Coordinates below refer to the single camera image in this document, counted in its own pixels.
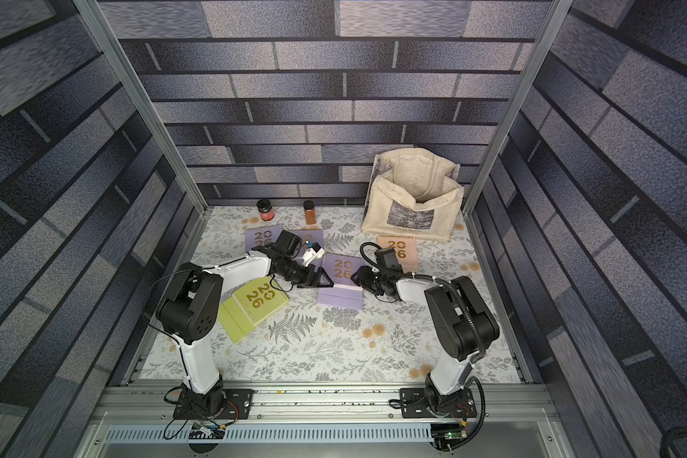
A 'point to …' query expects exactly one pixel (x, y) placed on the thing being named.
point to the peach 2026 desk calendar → (405, 248)
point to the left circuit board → (209, 430)
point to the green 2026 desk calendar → (247, 307)
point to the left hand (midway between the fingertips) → (327, 283)
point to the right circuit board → (447, 436)
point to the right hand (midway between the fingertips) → (354, 278)
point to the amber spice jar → (310, 212)
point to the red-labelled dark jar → (265, 210)
